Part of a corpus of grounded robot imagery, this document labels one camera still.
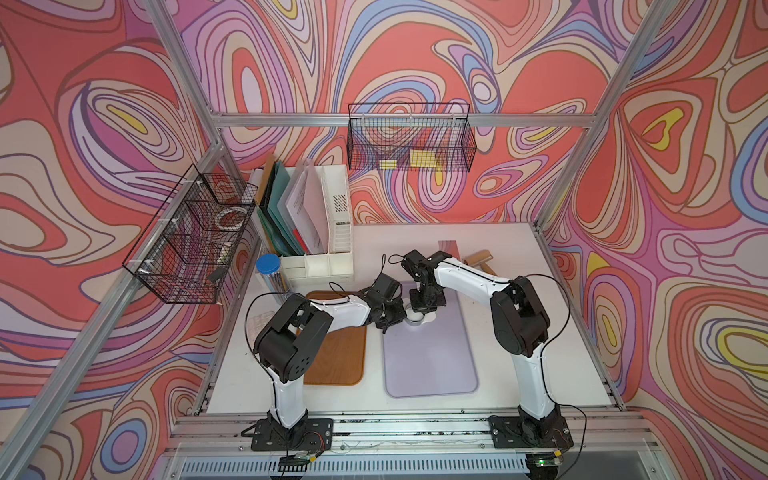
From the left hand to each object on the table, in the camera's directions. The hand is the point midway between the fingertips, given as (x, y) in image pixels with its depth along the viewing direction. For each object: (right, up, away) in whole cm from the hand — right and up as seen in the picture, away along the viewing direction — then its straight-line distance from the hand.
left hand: (409, 315), depth 94 cm
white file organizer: (-25, +16, +11) cm, 31 cm away
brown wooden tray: (-23, -11, -7) cm, 26 cm away
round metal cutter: (+1, 0, -1) cm, 2 cm away
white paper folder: (-30, +33, -8) cm, 46 cm away
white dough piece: (+6, 0, -1) cm, 6 cm away
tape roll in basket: (-55, +32, -7) cm, 64 cm away
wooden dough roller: (+28, +18, +15) cm, 36 cm away
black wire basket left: (-58, +20, -20) cm, 64 cm away
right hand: (+5, -1, -1) cm, 5 cm away
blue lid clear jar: (-41, +16, -10) cm, 45 cm away
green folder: (-41, +27, -5) cm, 49 cm away
